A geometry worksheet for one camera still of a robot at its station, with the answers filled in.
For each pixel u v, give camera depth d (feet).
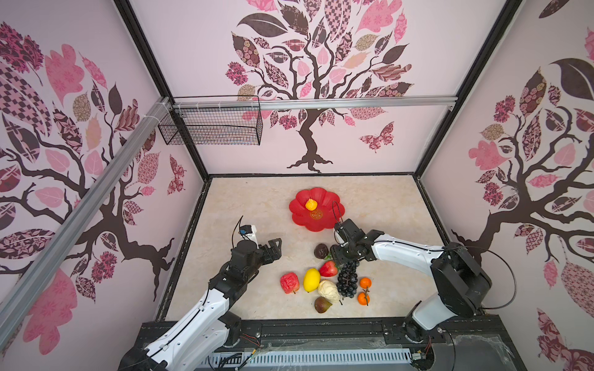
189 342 1.53
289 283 2.60
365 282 2.68
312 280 2.67
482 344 2.35
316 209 3.48
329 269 2.77
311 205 3.41
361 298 2.61
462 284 1.45
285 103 3.10
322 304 2.51
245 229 2.35
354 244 2.25
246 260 2.00
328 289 2.54
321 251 2.87
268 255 2.34
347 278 2.72
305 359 2.29
